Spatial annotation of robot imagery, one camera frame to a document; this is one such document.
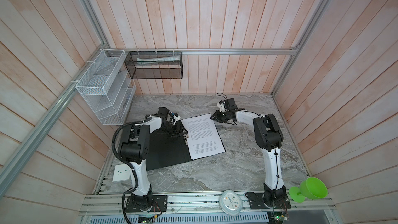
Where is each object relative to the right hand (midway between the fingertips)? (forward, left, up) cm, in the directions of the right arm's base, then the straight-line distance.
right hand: (211, 117), depth 105 cm
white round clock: (-51, -8, +2) cm, 52 cm away
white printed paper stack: (-16, +5, 0) cm, 16 cm away
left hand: (-15, +18, +2) cm, 24 cm away
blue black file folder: (-26, +27, +3) cm, 37 cm away
